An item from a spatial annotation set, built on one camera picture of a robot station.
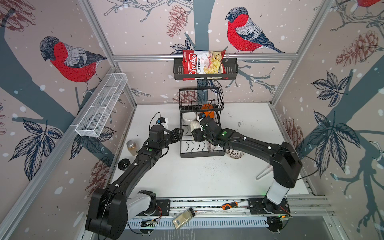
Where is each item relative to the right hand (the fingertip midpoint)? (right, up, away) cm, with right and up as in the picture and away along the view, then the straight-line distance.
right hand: (193, 134), depth 85 cm
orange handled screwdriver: (+17, -34, -12) cm, 40 cm away
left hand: (-8, +2, -4) cm, 9 cm away
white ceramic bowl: (-4, +10, +19) cm, 22 cm away
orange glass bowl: (+12, +12, +20) cm, 26 cm away
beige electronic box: (-4, -37, -17) cm, 41 cm away
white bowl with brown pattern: (+25, -13, +6) cm, 29 cm away
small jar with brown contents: (-36, -8, +1) cm, 37 cm away
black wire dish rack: (+1, +21, +33) cm, 39 cm away
